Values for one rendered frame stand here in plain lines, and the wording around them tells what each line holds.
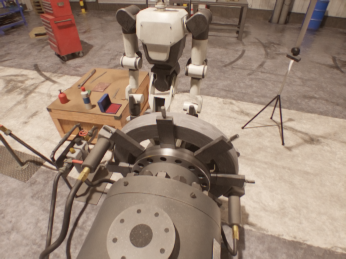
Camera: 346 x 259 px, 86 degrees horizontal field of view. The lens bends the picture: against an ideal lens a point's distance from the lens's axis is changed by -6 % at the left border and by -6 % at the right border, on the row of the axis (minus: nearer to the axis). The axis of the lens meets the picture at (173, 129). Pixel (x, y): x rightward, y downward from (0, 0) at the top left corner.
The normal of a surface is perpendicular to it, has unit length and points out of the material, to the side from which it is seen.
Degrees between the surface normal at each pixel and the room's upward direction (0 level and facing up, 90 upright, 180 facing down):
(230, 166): 90
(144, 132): 90
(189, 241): 31
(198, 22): 90
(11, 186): 0
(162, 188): 5
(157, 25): 90
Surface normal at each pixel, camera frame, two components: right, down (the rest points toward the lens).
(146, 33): -0.30, 0.62
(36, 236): 0.00, -0.76
